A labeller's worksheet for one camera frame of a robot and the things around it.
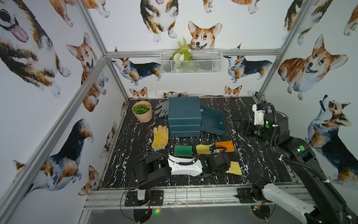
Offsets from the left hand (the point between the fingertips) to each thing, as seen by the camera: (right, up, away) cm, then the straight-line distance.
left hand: (231, 167), depth 78 cm
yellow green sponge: (-14, +7, +13) cm, 20 cm away
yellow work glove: (-43, +13, +17) cm, 48 cm away
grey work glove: (-44, +34, +35) cm, 66 cm away
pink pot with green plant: (-56, +32, +20) cm, 68 cm away
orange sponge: (+3, +9, +15) cm, 18 cm away
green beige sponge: (-27, +6, +13) cm, 31 cm away
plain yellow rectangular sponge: (+3, -2, +3) cm, 5 cm away
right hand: (0, +27, -13) cm, 30 cm away
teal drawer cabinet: (-26, +28, +4) cm, 39 cm away
